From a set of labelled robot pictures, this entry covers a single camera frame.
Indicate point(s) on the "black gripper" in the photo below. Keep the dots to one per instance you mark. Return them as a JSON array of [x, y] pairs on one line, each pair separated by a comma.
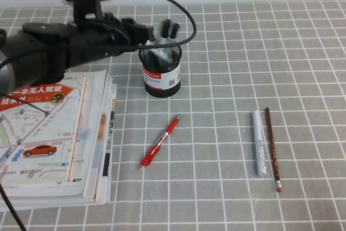
[[95, 39]]

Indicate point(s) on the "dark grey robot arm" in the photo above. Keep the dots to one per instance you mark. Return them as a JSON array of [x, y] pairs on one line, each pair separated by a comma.
[[41, 52]]

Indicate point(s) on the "black mesh pen holder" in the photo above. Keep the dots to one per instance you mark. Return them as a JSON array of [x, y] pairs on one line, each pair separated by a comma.
[[162, 75]]

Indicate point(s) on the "red gel pen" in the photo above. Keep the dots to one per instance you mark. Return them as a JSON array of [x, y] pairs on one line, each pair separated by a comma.
[[148, 158]]

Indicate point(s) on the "silver grey marker pen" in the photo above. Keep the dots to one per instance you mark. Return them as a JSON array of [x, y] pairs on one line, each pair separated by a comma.
[[259, 145]]

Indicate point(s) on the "grey checkered tablecloth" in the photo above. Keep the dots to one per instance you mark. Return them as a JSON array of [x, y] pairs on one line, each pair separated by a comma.
[[288, 56]]

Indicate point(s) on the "red and white map book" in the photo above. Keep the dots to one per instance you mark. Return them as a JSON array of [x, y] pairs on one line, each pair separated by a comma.
[[38, 131]]

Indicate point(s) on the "dark red pencil with eraser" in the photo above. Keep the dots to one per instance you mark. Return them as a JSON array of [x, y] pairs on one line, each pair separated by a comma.
[[273, 151]]

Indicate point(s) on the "lower stacked white magazines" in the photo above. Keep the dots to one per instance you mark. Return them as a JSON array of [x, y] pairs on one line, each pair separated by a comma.
[[106, 139]]

